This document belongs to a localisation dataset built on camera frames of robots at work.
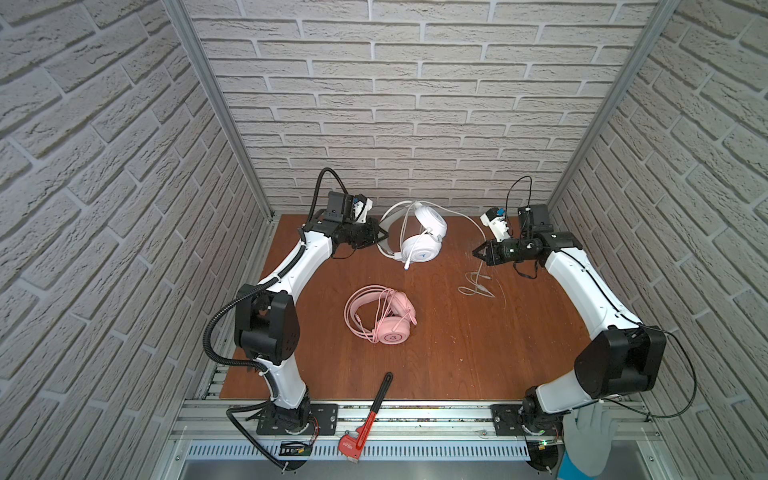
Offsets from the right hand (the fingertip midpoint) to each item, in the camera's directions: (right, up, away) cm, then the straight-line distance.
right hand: (477, 250), depth 82 cm
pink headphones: (-28, -19, +2) cm, 34 cm away
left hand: (-25, +6, +3) cm, 26 cm away
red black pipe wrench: (-34, -47, -13) cm, 59 cm away
